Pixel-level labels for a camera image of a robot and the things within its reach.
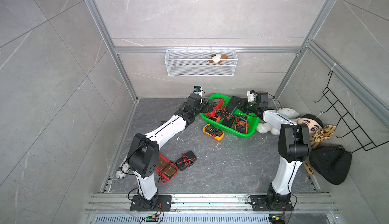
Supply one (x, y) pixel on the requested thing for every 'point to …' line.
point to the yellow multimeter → (214, 132)
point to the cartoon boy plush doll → (313, 123)
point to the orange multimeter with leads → (217, 119)
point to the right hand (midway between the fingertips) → (234, 102)
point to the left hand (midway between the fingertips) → (207, 99)
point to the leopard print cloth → (322, 134)
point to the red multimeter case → (166, 170)
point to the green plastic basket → (221, 112)
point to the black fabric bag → (332, 162)
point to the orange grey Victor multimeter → (241, 124)
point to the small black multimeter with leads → (186, 159)
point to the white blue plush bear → (290, 114)
